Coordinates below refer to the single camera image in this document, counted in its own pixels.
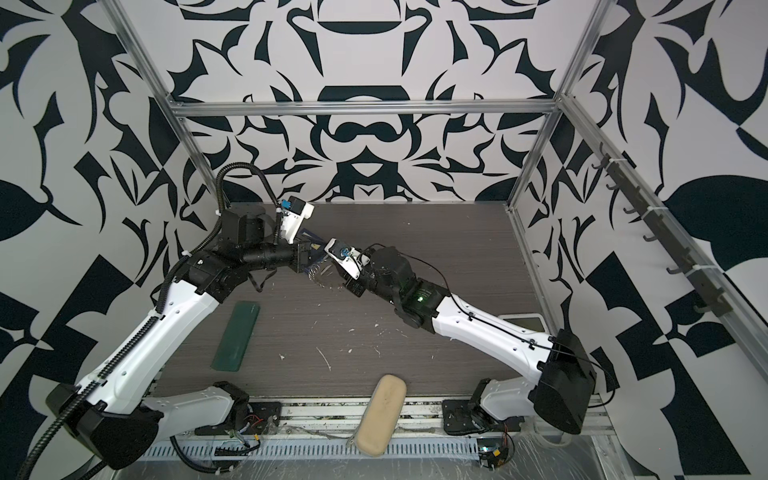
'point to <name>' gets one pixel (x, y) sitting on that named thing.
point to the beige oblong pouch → (381, 415)
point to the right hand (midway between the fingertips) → (341, 252)
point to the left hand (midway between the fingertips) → (331, 240)
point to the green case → (236, 336)
